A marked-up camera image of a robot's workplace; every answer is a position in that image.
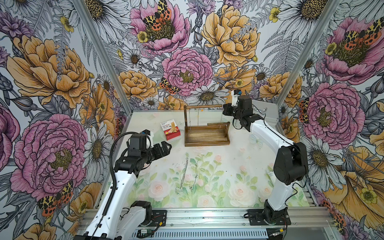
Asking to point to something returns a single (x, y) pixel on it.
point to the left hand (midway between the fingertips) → (164, 154)
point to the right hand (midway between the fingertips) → (222, 108)
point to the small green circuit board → (144, 233)
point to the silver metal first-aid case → (269, 111)
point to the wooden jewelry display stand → (213, 134)
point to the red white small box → (170, 129)
